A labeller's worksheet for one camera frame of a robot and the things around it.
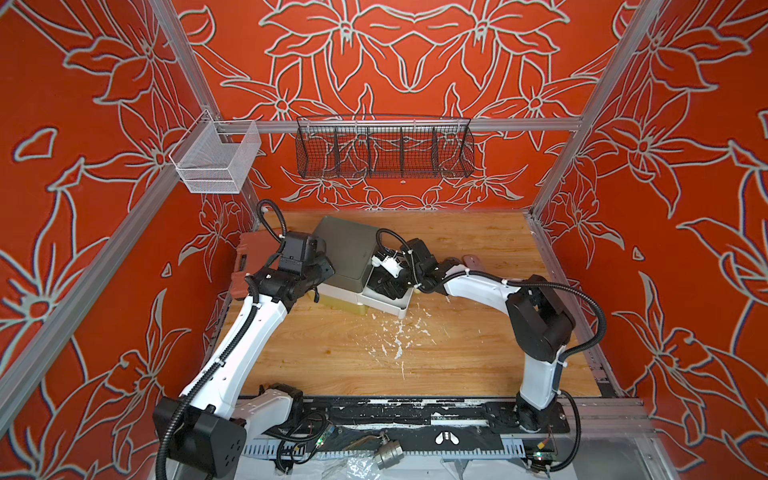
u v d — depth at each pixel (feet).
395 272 2.61
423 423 2.39
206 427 1.20
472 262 3.33
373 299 2.67
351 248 2.71
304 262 1.89
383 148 3.21
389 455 2.15
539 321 1.60
